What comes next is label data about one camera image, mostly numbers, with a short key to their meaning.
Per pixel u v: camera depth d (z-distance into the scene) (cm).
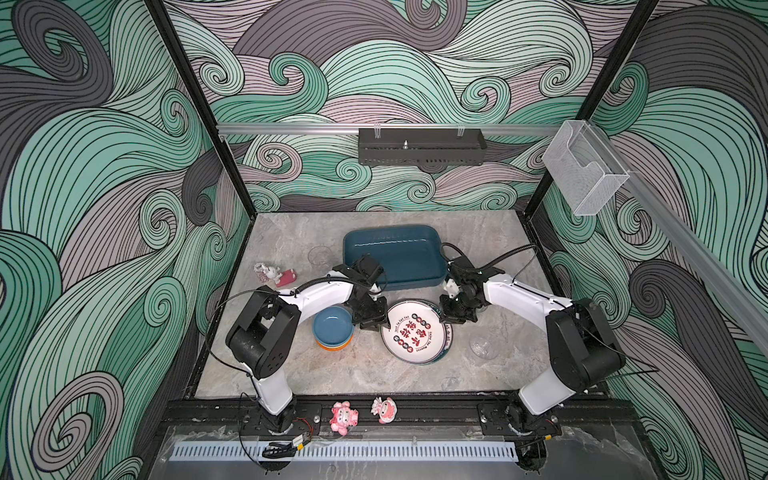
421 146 95
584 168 79
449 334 85
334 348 81
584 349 45
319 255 103
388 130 92
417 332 86
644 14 71
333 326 81
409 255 104
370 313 76
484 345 81
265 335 46
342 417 71
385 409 72
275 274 94
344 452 70
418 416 75
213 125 92
